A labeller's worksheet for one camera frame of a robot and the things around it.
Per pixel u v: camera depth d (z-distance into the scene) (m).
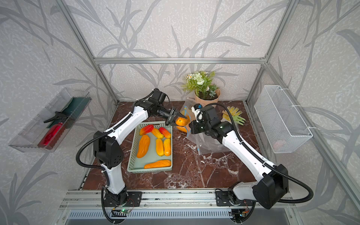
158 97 0.69
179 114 0.71
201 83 0.91
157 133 0.96
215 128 0.56
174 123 0.72
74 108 0.68
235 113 1.12
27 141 0.58
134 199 0.73
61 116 0.65
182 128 0.96
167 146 0.89
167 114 0.71
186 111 0.86
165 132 0.96
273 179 0.39
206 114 0.58
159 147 0.89
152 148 0.94
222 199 0.73
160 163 0.81
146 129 0.94
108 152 0.48
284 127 0.61
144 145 0.89
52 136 0.58
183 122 0.72
